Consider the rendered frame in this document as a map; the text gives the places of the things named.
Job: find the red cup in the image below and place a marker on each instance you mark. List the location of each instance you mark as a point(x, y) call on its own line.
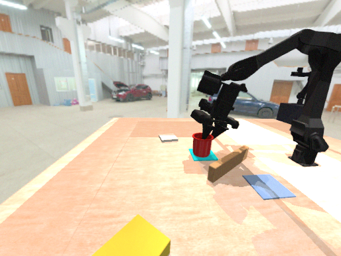
point(201, 148)

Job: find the yellow rectangular block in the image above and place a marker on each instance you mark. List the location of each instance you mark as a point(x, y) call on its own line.
point(137, 238)

